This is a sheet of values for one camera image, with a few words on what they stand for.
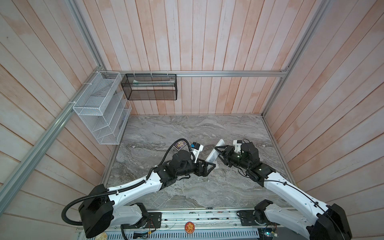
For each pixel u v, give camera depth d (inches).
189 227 28.1
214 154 29.5
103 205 15.6
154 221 28.7
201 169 25.3
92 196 15.7
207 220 29.5
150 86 40.8
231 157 27.0
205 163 26.3
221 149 29.4
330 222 15.4
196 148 26.0
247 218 28.8
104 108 28.3
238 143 29.9
